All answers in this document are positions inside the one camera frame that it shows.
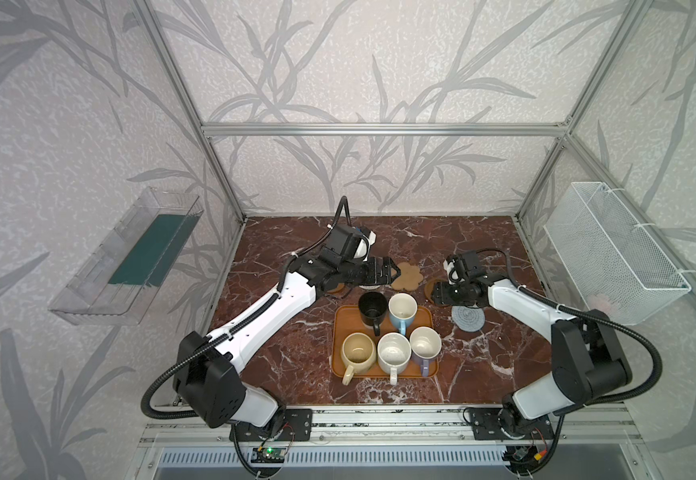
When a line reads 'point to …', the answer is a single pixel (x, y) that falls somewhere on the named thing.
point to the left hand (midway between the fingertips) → (392, 266)
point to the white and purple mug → (425, 345)
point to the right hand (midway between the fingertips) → (441, 286)
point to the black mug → (373, 308)
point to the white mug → (394, 352)
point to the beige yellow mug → (358, 352)
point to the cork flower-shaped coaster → (409, 279)
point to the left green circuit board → (268, 455)
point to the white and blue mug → (403, 308)
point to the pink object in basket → (599, 302)
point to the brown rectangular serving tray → (346, 319)
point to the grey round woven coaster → (466, 318)
